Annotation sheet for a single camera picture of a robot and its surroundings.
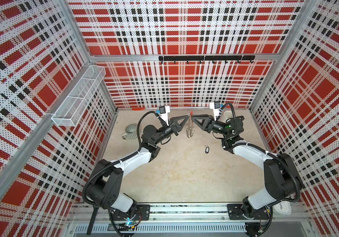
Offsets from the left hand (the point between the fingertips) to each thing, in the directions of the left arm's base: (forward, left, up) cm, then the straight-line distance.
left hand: (189, 119), depth 69 cm
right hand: (0, -1, 0) cm, 1 cm away
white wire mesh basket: (+19, +74, -15) cm, 78 cm away
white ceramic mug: (+26, -31, -25) cm, 48 cm away
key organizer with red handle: (-3, -1, -4) cm, 5 cm away
